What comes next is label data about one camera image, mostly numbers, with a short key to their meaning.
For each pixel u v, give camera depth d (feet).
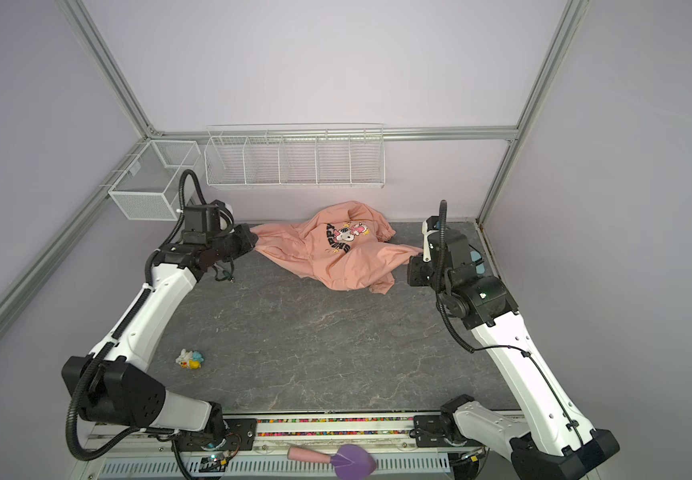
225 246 2.17
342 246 3.34
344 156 3.46
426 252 1.95
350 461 2.31
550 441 1.20
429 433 2.36
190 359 2.72
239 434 2.42
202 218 1.93
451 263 1.56
